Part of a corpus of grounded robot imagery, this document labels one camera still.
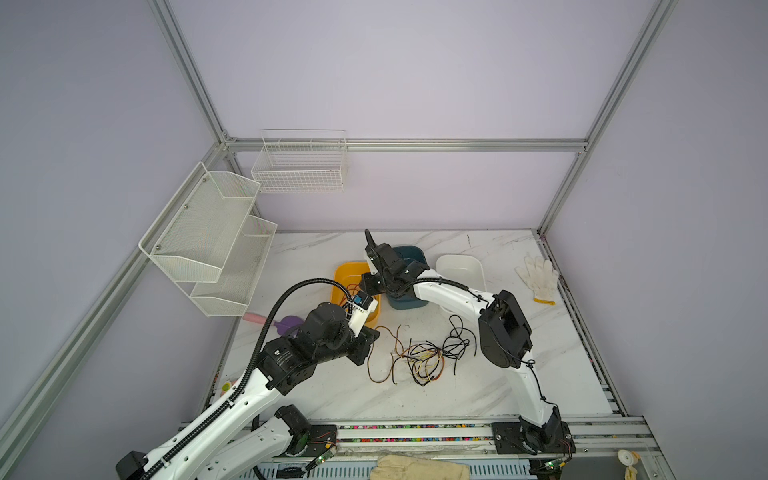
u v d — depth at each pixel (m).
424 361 0.83
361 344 0.61
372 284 0.82
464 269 1.06
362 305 0.60
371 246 0.80
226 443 0.40
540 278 1.08
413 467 0.70
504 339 0.54
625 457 0.70
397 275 0.70
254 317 0.96
